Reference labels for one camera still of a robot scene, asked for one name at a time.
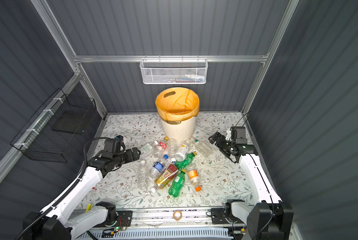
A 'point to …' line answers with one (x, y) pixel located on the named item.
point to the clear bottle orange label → (193, 177)
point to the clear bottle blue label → (156, 169)
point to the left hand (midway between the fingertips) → (134, 154)
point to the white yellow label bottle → (180, 155)
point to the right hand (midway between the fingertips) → (216, 143)
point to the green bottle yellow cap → (175, 189)
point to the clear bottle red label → (161, 147)
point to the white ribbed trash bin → (183, 130)
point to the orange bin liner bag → (174, 104)
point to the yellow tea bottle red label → (170, 171)
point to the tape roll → (174, 214)
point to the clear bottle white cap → (173, 143)
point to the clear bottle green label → (147, 149)
